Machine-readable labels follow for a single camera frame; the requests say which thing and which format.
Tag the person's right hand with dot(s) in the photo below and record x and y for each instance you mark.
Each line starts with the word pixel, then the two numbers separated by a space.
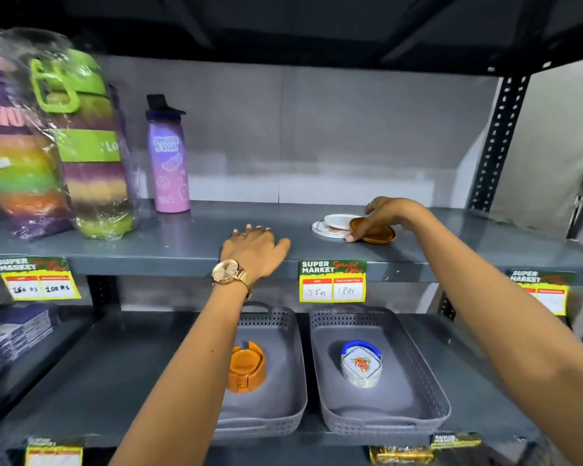
pixel 393 213

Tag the person's left hand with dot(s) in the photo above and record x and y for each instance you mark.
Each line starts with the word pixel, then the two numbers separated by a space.
pixel 252 252

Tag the white floral coaster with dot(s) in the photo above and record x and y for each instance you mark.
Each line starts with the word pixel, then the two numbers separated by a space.
pixel 340 221
pixel 320 230

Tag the orange coaster set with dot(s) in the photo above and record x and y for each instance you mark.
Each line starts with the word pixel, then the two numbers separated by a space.
pixel 247 368

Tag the white coaster set blue holder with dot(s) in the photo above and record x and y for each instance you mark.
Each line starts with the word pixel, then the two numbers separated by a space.
pixel 362 366

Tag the person's left forearm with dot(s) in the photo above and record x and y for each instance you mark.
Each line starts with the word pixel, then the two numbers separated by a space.
pixel 189 383

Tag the person's right forearm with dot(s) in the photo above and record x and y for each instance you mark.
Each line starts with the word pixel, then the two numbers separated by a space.
pixel 505 325

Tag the striped bottle with green lid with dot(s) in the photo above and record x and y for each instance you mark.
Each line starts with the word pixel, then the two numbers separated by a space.
pixel 92 179

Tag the gold wristwatch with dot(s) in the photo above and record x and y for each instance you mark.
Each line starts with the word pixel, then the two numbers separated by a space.
pixel 226 271

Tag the yellow green price label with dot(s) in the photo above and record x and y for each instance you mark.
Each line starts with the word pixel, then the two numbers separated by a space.
pixel 546 291
pixel 333 286
pixel 454 440
pixel 39 283

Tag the grey metal shelf rack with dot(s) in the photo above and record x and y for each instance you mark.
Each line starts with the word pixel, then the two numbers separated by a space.
pixel 150 242

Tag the lilac bottle with black cap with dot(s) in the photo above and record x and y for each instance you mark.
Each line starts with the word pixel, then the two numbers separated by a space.
pixel 169 169

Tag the dark purple bottle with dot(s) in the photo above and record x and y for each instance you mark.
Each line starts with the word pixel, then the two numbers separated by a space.
pixel 128 155

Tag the gold packet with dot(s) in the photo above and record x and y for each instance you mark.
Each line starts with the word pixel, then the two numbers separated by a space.
pixel 401 456

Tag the purple rainbow striped bottle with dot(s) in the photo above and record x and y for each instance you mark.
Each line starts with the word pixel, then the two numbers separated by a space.
pixel 19 179

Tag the stack of wrapped packets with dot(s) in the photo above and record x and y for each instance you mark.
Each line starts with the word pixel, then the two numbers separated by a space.
pixel 14 334

